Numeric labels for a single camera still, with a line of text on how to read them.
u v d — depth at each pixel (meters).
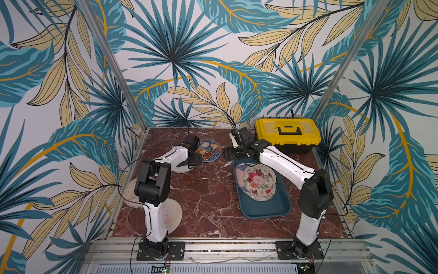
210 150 1.07
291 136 0.96
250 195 0.89
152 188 0.52
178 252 0.73
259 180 0.93
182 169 0.98
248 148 0.65
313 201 0.47
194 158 0.90
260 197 0.88
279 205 0.86
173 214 0.84
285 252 0.73
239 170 0.97
